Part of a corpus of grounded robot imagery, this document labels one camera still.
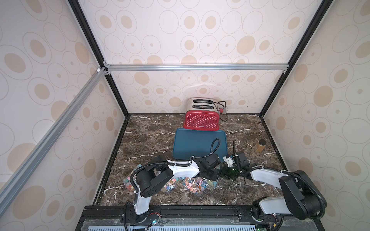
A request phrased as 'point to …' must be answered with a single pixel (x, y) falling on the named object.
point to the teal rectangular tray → (196, 143)
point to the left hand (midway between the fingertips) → (222, 178)
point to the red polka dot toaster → (202, 113)
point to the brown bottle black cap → (259, 146)
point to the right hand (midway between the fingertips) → (221, 173)
